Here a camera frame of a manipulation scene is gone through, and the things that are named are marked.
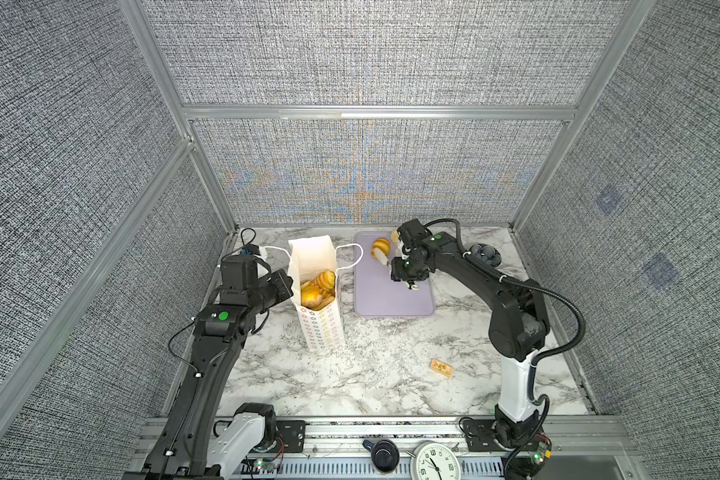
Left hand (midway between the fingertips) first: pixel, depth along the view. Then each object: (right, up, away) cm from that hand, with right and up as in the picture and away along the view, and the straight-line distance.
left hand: (293, 278), depth 74 cm
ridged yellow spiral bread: (+6, -2, +15) cm, 16 cm away
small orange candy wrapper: (+39, -26, +9) cm, 48 cm away
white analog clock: (+33, -41, -7) cm, 53 cm away
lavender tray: (+22, -7, +26) cm, 34 cm away
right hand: (+29, 0, +20) cm, 35 cm away
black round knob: (+22, -41, -4) cm, 47 cm away
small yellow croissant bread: (+24, +10, +35) cm, 44 cm away
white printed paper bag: (+2, +5, +11) cm, 12 cm away
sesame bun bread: (+4, -5, +2) cm, 7 cm away
